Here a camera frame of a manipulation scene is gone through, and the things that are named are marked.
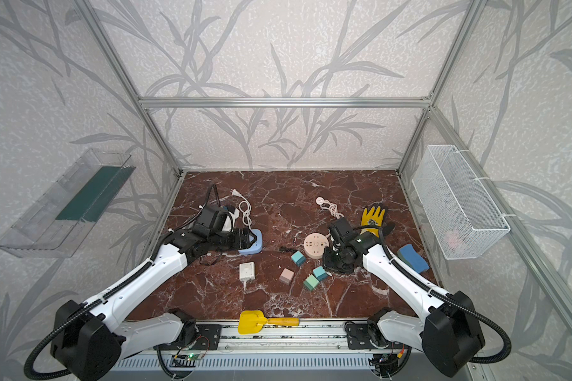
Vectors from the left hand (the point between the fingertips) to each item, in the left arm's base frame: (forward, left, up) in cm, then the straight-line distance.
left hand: (250, 239), depth 80 cm
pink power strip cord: (+25, -29, -13) cm, 40 cm away
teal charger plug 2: (-7, -25, -12) cm, 28 cm away
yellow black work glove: (+15, -48, -11) cm, 51 cm away
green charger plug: (-10, -21, -12) cm, 26 cm away
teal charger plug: (-1, -17, -12) cm, 21 cm away
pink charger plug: (-8, -12, -12) cm, 19 cm away
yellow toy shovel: (-22, -1, -14) cm, 26 cm away
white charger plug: (-7, +2, -12) cm, 14 cm away
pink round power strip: (+4, -23, -12) cm, 26 cm away
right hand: (-7, -25, -5) cm, 26 cm away
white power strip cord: (+24, +8, -14) cm, 29 cm away
